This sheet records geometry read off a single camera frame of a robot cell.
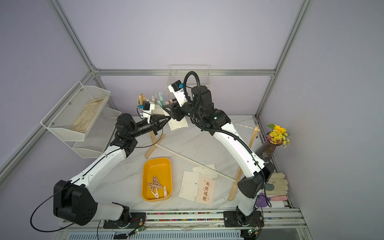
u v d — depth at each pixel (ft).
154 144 3.31
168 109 2.01
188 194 2.69
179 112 1.86
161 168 3.12
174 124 2.40
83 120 2.52
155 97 2.09
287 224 2.41
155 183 2.77
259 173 1.40
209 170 2.97
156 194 2.64
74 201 1.31
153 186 2.73
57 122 2.17
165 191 2.64
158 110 2.27
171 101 2.06
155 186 2.73
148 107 1.99
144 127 2.09
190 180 2.84
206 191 2.70
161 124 2.21
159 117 2.19
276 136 2.56
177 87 1.71
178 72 3.05
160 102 2.05
